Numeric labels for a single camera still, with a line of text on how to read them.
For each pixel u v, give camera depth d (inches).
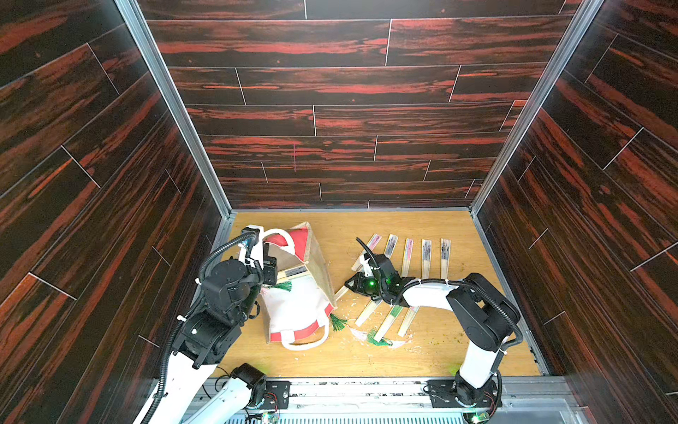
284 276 34.0
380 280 29.0
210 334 16.5
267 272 21.7
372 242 42.5
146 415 14.9
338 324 34.0
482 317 19.1
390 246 42.4
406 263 40.0
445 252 41.2
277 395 28.9
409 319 34.6
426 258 40.0
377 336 33.1
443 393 29.0
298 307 32.5
